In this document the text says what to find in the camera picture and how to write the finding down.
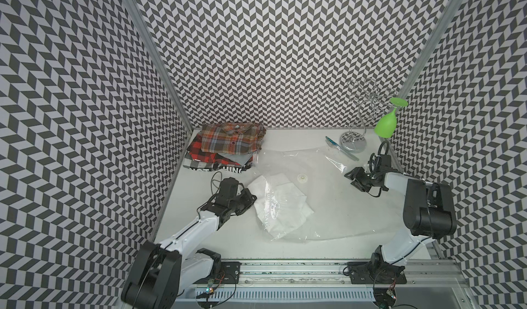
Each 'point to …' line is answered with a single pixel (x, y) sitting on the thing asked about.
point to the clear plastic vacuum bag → (307, 194)
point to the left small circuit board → (209, 290)
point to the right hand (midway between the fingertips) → (348, 180)
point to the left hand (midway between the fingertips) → (257, 198)
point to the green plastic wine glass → (386, 124)
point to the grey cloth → (240, 158)
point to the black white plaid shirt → (206, 165)
